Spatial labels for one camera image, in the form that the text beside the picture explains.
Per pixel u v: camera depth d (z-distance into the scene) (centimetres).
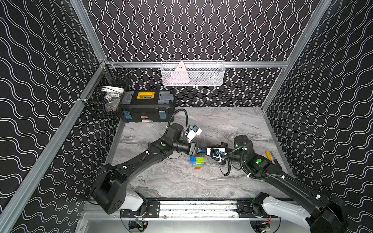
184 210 76
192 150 66
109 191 42
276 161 91
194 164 82
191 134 70
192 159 80
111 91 80
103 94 93
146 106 100
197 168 88
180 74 90
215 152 59
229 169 62
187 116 69
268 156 93
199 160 82
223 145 66
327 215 39
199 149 67
